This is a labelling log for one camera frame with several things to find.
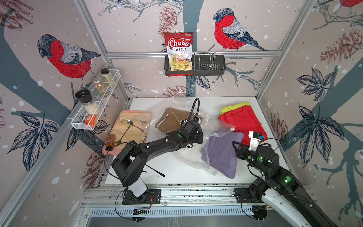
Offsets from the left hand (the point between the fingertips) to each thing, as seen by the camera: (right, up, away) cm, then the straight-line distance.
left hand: (206, 134), depth 84 cm
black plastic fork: (-28, -23, -2) cm, 36 cm away
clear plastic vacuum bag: (-9, -15, +4) cm, 17 cm away
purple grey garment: (+7, -9, -7) cm, 14 cm away
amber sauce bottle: (-62, -6, +8) cm, 63 cm away
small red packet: (-56, +10, -21) cm, 61 cm away
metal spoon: (-54, +5, +19) cm, 58 cm away
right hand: (+12, -1, -13) cm, 17 cm away
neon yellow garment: (+21, +17, +14) cm, 30 cm away
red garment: (+26, +8, +5) cm, 28 cm away
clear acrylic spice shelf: (-64, +9, -18) cm, 67 cm away
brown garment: (-24, +7, +19) cm, 31 cm away
